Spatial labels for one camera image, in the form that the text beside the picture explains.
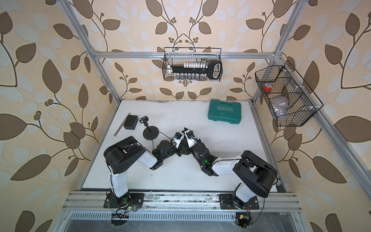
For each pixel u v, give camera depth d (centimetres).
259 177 44
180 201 75
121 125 105
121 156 52
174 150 82
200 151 64
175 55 91
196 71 85
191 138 71
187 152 77
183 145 85
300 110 72
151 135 100
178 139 79
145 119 84
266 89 88
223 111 108
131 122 108
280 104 73
